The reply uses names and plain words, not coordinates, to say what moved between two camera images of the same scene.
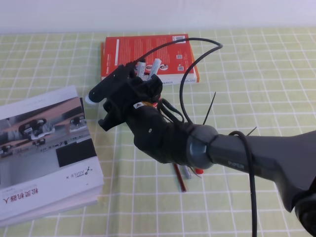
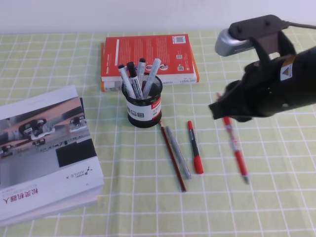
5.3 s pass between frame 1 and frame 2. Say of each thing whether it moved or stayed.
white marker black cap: stayed
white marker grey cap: stayed
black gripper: moved
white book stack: stayed
